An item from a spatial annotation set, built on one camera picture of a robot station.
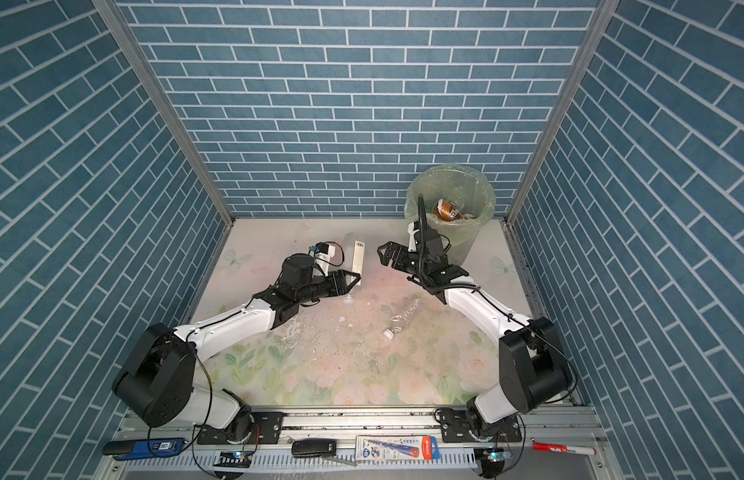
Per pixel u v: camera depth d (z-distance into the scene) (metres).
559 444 0.72
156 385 0.42
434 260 0.65
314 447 0.69
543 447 0.71
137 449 0.67
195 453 0.69
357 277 0.82
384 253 0.77
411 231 0.80
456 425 0.74
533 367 0.44
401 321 0.91
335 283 0.74
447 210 0.96
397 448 0.70
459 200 1.02
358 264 0.84
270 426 0.74
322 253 0.77
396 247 0.76
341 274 0.76
